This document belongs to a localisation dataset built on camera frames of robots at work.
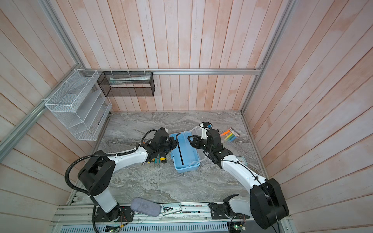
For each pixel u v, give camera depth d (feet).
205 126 2.45
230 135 3.40
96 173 1.53
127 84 3.47
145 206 2.40
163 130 2.73
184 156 2.87
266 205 1.34
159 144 2.29
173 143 2.60
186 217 2.39
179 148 2.88
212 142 2.07
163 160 3.01
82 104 2.56
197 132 3.05
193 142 2.44
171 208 2.41
